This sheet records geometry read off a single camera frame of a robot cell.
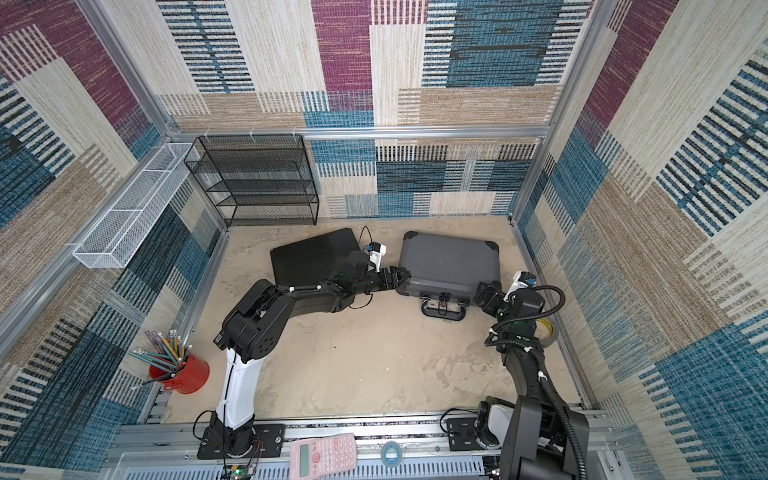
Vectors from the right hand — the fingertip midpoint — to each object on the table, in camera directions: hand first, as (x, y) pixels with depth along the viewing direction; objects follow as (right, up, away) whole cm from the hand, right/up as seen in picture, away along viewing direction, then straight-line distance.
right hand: (494, 294), depth 88 cm
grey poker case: (-13, +6, +6) cm, 15 cm away
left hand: (-25, +4, +6) cm, 26 cm away
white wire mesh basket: (-95, +17, -16) cm, 97 cm away
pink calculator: (-46, -35, -18) cm, 61 cm away
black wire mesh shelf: (-78, +38, +22) cm, 89 cm away
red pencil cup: (-85, -17, -10) cm, 88 cm away
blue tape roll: (-30, -35, -16) cm, 49 cm away
